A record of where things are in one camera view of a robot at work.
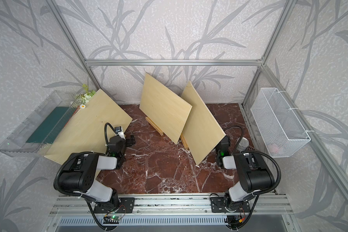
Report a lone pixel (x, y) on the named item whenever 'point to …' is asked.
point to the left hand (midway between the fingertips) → (125, 133)
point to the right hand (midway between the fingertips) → (218, 134)
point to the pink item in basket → (274, 149)
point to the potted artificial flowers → (82, 99)
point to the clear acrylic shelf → (14, 144)
